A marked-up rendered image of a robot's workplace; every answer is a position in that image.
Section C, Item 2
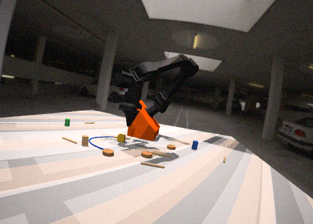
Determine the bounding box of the blue cylinder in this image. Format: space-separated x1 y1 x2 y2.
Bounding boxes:
191 140 198 149

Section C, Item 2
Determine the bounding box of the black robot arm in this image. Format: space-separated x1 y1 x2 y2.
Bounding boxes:
112 54 199 117

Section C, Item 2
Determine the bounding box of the yellow block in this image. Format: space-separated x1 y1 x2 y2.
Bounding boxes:
117 133 126 143

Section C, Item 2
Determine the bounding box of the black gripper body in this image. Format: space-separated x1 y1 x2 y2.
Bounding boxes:
119 89 142 112

